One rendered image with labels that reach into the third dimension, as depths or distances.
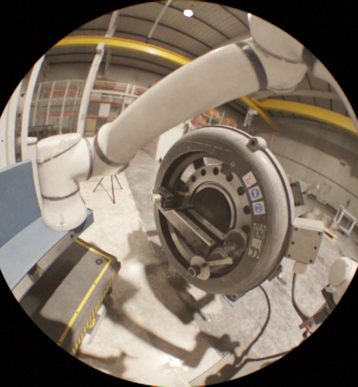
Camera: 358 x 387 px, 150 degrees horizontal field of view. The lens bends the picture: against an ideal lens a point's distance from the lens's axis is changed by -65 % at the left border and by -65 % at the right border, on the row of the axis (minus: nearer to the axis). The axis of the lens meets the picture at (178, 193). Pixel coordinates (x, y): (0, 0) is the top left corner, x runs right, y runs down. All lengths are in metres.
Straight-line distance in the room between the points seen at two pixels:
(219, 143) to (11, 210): 0.71
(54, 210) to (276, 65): 0.63
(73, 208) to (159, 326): 0.76
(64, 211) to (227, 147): 0.54
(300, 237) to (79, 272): 0.81
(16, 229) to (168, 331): 0.86
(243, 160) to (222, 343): 0.99
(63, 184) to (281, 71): 0.57
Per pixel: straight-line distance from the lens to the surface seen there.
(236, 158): 0.41
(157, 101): 0.30
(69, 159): 0.42
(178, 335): 0.93
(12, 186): 0.52
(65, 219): 0.48
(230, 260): 0.46
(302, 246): 0.42
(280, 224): 0.38
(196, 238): 0.53
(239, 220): 0.56
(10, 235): 0.57
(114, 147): 0.40
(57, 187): 0.44
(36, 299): 0.72
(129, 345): 0.90
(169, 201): 0.58
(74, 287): 0.67
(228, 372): 1.03
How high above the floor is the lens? 0.90
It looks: 23 degrees down
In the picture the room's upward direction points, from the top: 15 degrees clockwise
